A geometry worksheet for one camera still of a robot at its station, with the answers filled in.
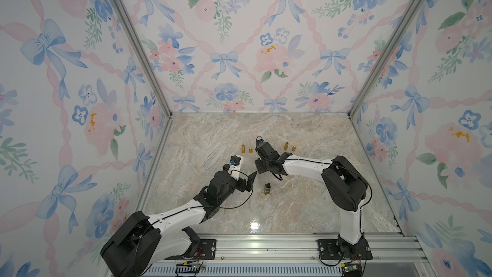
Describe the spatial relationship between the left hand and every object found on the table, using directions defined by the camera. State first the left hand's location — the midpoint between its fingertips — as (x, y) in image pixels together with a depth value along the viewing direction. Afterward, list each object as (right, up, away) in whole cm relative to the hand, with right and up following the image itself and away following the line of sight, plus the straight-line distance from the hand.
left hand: (248, 167), depth 82 cm
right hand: (+6, 0, +15) cm, 16 cm away
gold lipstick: (-3, +6, +18) cm, 20 cm away
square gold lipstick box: (+8, -10, +2) cm, 13 cm away
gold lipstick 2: (+20, +8, +21) cm, 30 cm away
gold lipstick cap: (+25, +7, +21) cm, 33 cm away
